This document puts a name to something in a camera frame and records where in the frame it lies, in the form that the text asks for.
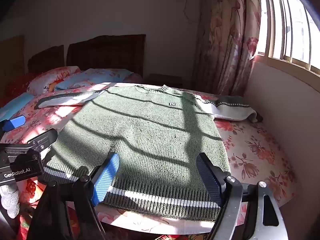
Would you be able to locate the large dark wooden headboard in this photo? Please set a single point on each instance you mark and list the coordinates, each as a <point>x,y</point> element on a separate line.
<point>107,52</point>

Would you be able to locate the light blue cloth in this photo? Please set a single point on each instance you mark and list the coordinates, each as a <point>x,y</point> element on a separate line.
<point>13,106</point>

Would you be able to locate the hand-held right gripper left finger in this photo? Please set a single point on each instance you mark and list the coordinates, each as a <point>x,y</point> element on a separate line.
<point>105,180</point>

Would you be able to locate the barred window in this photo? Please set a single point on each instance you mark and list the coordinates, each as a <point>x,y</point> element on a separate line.
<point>287,22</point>

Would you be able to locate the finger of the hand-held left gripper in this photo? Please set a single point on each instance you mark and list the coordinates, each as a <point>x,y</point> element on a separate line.
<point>15,123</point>
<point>46,137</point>

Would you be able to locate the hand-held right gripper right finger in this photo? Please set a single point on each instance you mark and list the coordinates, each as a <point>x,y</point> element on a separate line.
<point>209,180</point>

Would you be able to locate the white orange floral pillow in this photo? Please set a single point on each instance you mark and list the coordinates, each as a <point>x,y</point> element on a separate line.
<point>50,78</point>

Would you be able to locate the brown curtain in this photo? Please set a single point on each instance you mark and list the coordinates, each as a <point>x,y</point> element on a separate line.
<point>225,37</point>

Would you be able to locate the folded blue floral blanket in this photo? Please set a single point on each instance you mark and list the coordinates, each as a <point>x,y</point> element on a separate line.
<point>92,77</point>

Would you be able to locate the pink floral bed sheet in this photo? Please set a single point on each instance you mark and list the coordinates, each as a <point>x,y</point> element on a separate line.
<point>250,150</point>

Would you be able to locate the small dark wooden headboard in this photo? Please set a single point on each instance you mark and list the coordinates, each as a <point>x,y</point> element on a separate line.
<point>46,58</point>

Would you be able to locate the green knit sweater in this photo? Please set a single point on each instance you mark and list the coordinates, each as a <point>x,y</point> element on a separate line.
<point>150,135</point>

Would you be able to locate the pink floral pillow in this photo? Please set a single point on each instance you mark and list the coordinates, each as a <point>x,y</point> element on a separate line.
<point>133,78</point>

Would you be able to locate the person's left hand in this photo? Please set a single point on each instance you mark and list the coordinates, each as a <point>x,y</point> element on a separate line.
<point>10,201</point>

